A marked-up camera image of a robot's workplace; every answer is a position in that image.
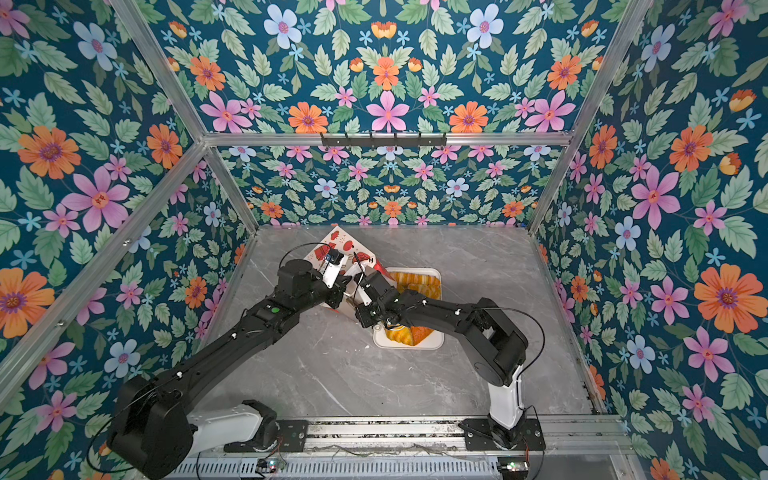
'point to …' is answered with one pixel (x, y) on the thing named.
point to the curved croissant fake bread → (401, 334)
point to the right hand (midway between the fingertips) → (359, 309)
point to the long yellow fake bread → (428, 286)
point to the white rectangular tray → (434, 340)
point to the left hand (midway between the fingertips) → (353, 270)
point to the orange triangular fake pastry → (419, 334)
